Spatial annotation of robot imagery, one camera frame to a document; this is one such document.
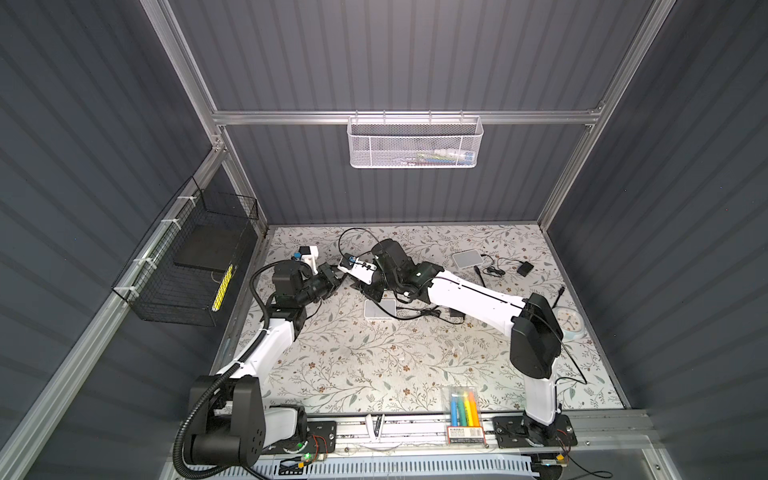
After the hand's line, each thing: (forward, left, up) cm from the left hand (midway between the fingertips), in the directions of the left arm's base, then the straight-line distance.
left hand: (353, 267), depth 81 cm
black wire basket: (-3, +40, +6) cm, 41 cm away
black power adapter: (+12, -60, -20) cm, 64 cm away
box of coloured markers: (-34, -28, -21) cm, 48 cm away
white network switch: (+17, -40, -19) cm, 47 cm away
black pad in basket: (+3, +36, +7) cm, 37 cm away
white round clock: (-10, -65, -19) cm, 69 cm away
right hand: (-2, -1, -4) cm, 4 cm away
